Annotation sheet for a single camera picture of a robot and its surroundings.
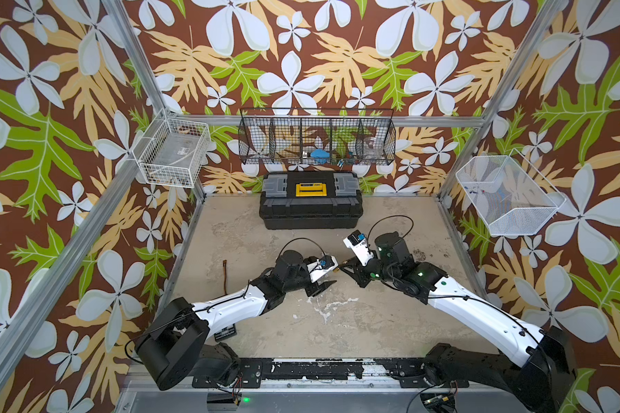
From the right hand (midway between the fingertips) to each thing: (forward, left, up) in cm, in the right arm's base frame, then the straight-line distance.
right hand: (341, 264), depth 77 cm
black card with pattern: (-15, +36, -17) cm, 42 cm away
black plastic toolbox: (+28, +9, -2) cm, 30 cm away
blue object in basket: (+42, +6, +10) cm, 43 cm away
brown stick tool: (+11, +43, -18) cm, 48 cm away
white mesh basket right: (+20, -56, +9) cm, 60 cm away
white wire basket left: (+34, +56, +16) cm, 68 cm away
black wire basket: (+50, +7, +12) cm, 52 cm away
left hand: (+2, +3, -5) cm, 6 cm away
